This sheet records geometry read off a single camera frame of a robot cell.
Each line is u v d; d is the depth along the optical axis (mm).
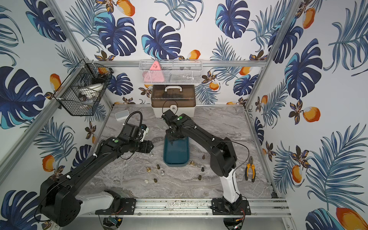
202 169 865
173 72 1017
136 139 675
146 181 818
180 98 1002
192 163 885
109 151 532
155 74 902
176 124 612
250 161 898
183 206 760
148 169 861
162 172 851
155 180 827
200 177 818
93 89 799
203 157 919
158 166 874
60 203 394
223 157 497
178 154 923
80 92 835
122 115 1134
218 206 740
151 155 925
